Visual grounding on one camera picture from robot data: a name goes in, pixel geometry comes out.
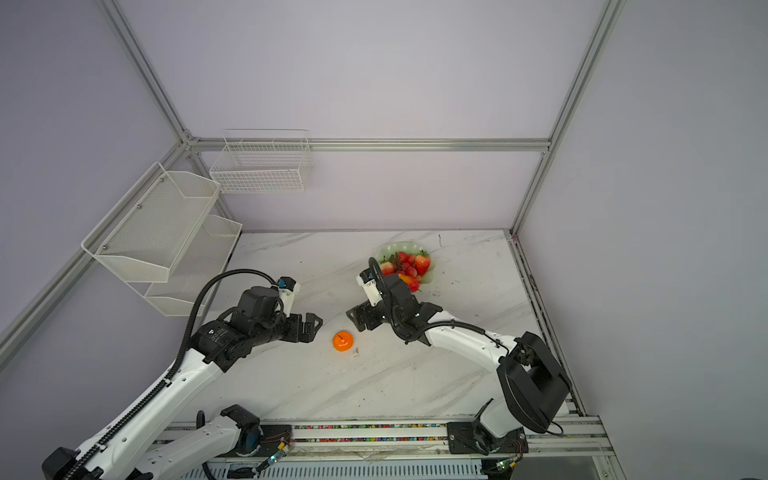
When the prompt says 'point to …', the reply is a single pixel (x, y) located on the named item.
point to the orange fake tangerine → (343, 341)
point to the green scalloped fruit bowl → (412, 249)
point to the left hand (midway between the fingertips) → (304, 323)
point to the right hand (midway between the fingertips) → (357, 305)
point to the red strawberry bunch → (406, 264)
